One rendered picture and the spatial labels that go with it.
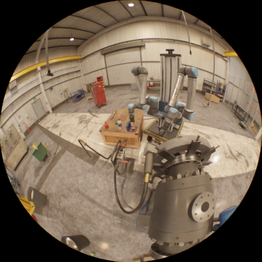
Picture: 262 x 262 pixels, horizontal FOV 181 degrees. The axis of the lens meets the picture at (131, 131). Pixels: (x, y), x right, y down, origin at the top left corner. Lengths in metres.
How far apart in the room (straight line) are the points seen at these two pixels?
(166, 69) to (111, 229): 2.62
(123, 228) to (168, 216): 0.96
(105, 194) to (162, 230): 1.12
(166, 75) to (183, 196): 1.54
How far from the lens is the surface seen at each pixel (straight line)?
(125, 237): 1.58
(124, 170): 1.57
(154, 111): 1.50
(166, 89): 1.54
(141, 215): 1.18
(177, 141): 0.72
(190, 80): 1.08
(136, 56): 9.21
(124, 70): 9.49
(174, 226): 0.67
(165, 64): 1.53
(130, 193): 1.45
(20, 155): 5.77
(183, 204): 0.64
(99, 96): 4.14
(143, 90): 1.20
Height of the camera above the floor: 1.43
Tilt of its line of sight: 40 degrees down
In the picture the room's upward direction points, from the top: 7 degrees counter-clockwise
